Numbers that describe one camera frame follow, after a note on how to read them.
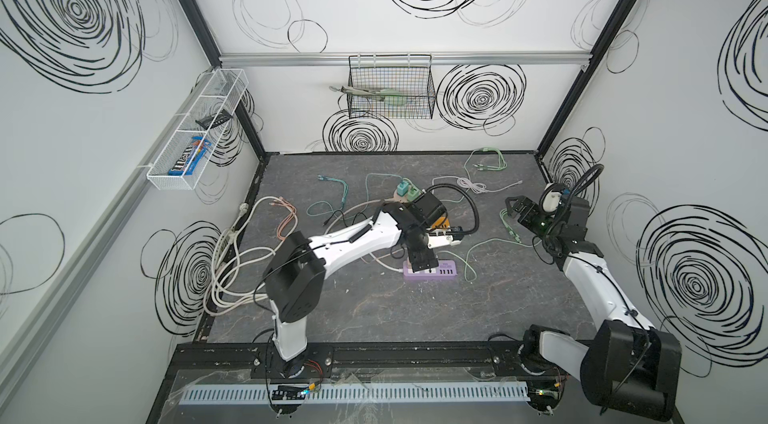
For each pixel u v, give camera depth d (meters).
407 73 0.94
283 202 1.05
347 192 1.08
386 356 0.75
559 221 0.65
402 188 1.01
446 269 0.87
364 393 0.77
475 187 1.08
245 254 0.89
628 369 0.41
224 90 0.92
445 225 0.71
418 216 0.64
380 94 0.91
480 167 1.16
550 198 0.75
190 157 0.71
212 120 0.75
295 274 0.46
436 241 0.73
